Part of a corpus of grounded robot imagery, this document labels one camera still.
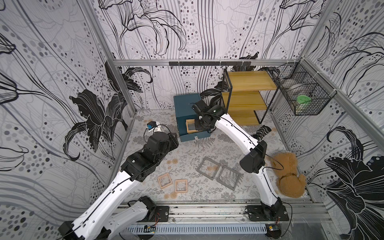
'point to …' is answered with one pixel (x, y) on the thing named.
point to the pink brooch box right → (181, 185)
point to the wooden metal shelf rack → (241, 97)
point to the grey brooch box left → (208, 167)
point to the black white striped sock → (261, 132)
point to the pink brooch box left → (165, 180)
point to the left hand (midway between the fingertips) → (176, 139)
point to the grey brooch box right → (228, 177)
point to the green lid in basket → (301, 99)
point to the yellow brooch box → (190, 124)
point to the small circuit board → (149, 229)
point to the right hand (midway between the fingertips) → (201, 125)
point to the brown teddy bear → (291, 183)
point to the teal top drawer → (194, 136)
